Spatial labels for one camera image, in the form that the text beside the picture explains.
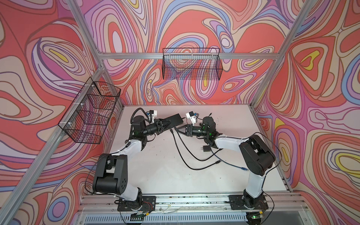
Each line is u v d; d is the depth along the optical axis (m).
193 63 0.96
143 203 0.73
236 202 0.73
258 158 0.49
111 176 0.45
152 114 0.80
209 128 0.69
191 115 0.80
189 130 0.75
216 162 0.88
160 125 0.75
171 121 0.81
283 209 0.75
